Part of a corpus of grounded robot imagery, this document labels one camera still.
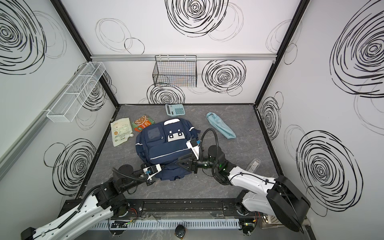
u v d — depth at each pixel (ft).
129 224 2.31
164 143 2.98
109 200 1.80
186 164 2.19
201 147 2.18
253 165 2.84
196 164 2.11
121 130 3.43
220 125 3.26
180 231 1.96
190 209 2.47
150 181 2.11
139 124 3.55
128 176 1.62
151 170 1.93
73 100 2.49
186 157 2.27
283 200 1.36
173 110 3.78
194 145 2.15
